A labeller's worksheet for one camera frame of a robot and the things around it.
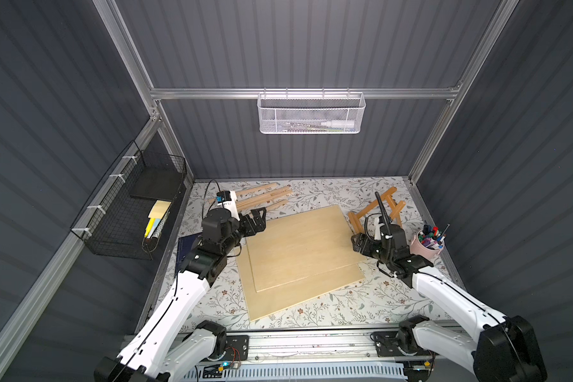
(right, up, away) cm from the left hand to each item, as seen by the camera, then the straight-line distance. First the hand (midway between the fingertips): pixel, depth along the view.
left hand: (257, 213), depth 73 cm
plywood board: (+1, -32, +12) cm, 35 cm away
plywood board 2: (+14, -14, +24) cm, 31 cm away
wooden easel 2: (+47, +1, +10) cm, 48 cm away
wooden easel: (-4, +5, +40) cm, 40 cm away
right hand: (+37, -10, +12) cm, 40 cm away
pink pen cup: (+56, -13, +12) cm, 59 cm away
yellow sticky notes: (-32, 0, +1) cm, 32 cm away
